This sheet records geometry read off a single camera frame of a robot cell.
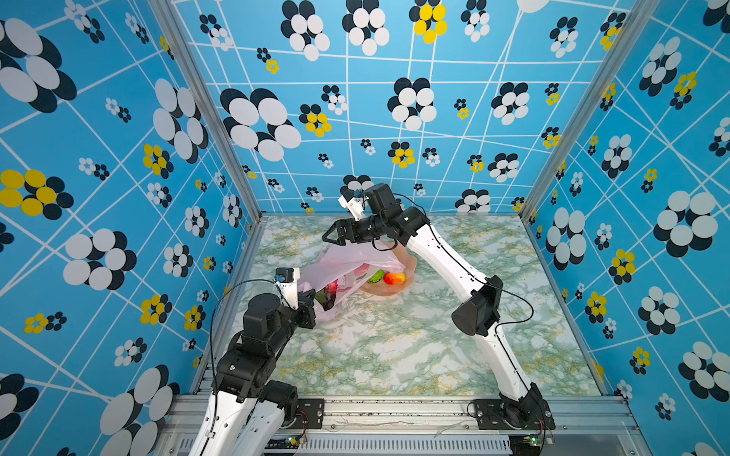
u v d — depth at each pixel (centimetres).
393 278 96
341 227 70
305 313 61
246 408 45
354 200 74
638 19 69
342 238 71
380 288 96
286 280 58
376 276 94
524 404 63
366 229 70
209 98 85
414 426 73
